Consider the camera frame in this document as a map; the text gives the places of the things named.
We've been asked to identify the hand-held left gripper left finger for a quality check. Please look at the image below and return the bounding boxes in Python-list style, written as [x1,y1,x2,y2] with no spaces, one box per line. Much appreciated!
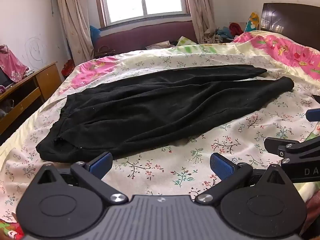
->
[32,152,128,205]

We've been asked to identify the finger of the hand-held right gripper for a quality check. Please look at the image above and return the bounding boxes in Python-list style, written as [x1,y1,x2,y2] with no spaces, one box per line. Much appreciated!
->
[264,136,320,165]
[305,108,320,122]

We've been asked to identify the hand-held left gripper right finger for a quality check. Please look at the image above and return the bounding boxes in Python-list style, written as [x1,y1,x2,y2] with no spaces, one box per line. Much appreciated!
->
[194,152,293,204]

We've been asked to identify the black pants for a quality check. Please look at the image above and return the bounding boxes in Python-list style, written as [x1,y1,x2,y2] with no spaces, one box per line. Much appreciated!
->
[36,64,294,162]

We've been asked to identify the floral bed quilt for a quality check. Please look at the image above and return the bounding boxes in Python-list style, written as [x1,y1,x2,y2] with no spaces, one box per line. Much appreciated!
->
[0,30,320,240]

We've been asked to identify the dark wooden headboard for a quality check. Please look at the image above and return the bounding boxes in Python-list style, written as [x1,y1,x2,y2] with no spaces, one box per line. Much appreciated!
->
[260,3,320,51]

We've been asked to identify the red patterned cloth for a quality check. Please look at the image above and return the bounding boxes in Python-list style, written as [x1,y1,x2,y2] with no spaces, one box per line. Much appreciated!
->
[61,59,76,77]

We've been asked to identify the brown handbag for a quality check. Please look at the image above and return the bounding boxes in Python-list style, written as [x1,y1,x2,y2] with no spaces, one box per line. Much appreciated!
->
[93,45,116,58]

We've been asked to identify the red garment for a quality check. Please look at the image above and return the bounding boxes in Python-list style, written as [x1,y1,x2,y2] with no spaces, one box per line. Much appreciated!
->
[228,22,244,37]

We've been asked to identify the teal garment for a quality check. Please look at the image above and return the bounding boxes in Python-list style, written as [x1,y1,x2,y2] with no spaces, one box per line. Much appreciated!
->
[216,27,232,38]

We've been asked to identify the black television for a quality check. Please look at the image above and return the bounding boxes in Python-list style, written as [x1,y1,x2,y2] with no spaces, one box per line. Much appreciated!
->
[0,67,12,87]

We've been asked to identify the green printed bag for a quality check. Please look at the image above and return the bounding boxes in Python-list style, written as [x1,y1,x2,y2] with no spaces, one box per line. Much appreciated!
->
[176,36,198,47]

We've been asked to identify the blue plastic bag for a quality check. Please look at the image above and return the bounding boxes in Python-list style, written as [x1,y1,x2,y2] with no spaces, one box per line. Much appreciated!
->
[89,25,101,41]

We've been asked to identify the clear plastic packet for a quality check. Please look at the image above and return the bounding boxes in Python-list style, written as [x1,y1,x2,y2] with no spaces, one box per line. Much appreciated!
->
[145,41,176,51]

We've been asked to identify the pink floral cloth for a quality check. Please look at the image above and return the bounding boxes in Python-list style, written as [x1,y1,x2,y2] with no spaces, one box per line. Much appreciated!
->
[0,44,29,83]

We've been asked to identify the purple upholstered window bench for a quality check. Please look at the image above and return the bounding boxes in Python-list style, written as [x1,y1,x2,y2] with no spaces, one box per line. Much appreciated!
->
[92,21,198,56]

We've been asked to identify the window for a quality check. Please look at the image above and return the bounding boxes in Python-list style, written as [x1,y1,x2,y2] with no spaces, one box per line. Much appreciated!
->
[93,0,192,27]

